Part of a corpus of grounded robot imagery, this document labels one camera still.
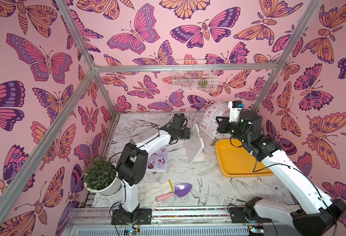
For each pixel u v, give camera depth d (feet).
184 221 2.39
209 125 2.48
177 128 2.39
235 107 1.92
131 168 1.64
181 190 2.72
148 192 2.68
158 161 3.10
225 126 2.01
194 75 3.11
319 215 1.20
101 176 2.30
